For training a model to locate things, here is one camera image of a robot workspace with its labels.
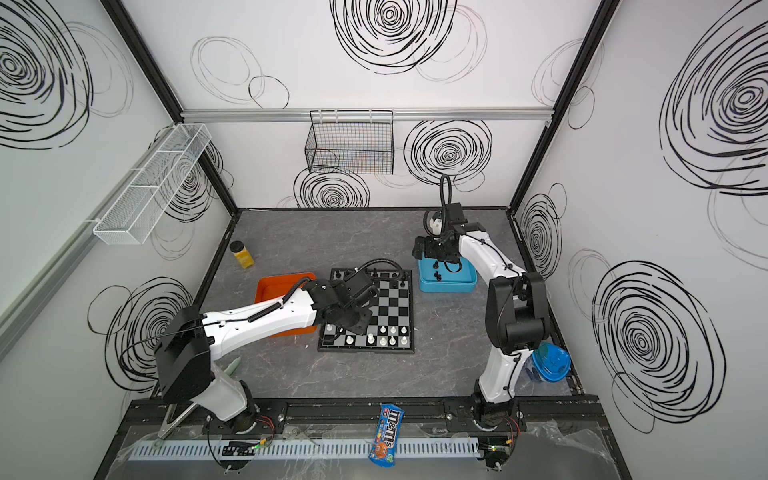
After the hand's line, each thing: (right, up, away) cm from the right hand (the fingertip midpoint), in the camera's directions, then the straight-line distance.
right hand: (425, 251), depth 93 cm
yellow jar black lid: (-60, 0, +4) cm, 60 cm away
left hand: (-17, -19, -12) cm, 28 cm away
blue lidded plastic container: (+29, -26, -19) cm, 44 cm away
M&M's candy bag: (-11, -41, -20) cm, 47 cm away
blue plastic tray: (+4, -9, +8) cm, 12 cm away
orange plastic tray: (-51, -12, +7) cm, 53 cm away
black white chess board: (-11, -22, -7) cm, 25 cm away
